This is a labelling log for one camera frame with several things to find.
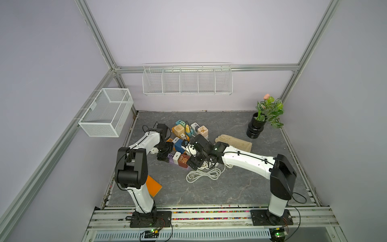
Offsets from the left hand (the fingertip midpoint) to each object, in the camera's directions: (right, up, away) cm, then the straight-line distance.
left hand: (173, 153), depth 92 cm
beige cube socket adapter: (+2, +15, +8) cm, 17 cm away
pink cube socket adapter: (+19, +14, +7) cm, 24 cm away
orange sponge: (-10, -18, -8) cm, 22 cm away
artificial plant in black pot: (+58, +26, -1) cm, 64 cm away
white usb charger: (+2, -1, -5) cm, 6 cm away
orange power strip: (-4, +7, +9) cm, 13 cm away
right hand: (+12, +1, -9) cm, 15 cm away
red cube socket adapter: (+7, -3, -7) cm, 10 cm away
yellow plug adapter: (+8, +15, +11) cm, 20 cm away
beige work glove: (+40, +5, +11) cm, 41 cm away
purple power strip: (-1, 0, -6) cm, 6 cm away
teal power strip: (+2, +20, +16) cm, 25 cm away
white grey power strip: (+11, +17, +16) cm, 26 cm away
